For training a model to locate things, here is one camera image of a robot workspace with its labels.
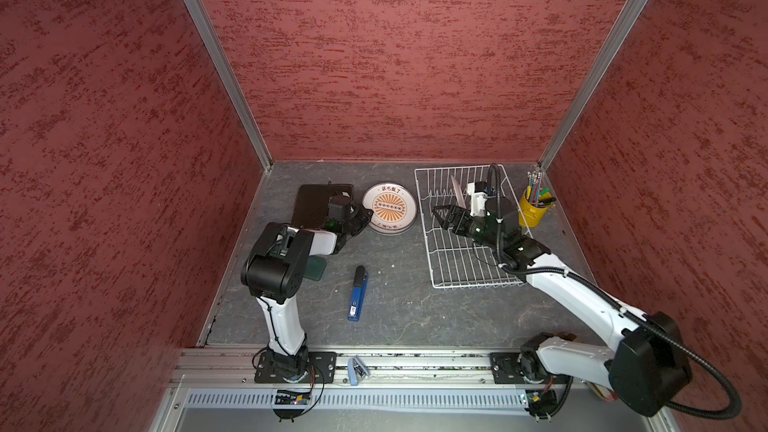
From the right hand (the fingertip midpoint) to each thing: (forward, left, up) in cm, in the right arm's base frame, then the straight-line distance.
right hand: (439, 217), depth 80 cm
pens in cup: (+15, -35, -9) cm, 39 cm away
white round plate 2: (+11, -8, -4) cm, 14 cm away
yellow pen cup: (+9, -34, -12) cm, 37 cm away
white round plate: (+16, +12, -16) cm, 25 cm away
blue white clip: (-33, +24, -19) cm, 45 cm away
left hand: (+13, +18, -15) cm, 27 cm away
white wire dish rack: (-3, -9, -19) cm, 21 cm away
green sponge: (-4, +38, -19) cm, 43 cm away
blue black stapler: (-10, +23, -17) cm, 30 cm away
